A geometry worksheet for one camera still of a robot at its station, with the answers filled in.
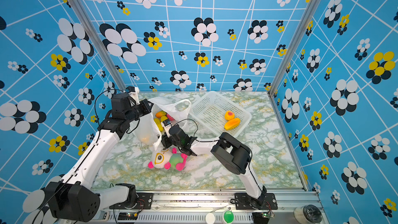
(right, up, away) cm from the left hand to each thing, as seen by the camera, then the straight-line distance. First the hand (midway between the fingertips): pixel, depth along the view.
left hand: (154, 101), depth 77 cm
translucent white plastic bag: (-6, -14, +1) cm, 15 cm away
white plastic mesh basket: (+29, -5, +31) cm, 43 cm away
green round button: (+35, -47, -15) cm, 61 cm away
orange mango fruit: (+43, -14, +20) cm, 49 cm away
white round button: (+28, -49, -14) cm, 58 cm away
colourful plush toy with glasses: (+5, -30, +3) cm, 30 cm away
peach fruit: (+42, -8, +22) cm, 48 cm away
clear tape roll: (+67, -46, -16) cm, 83 cm away
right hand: (+1, -19, +11) cm, 22 cm away
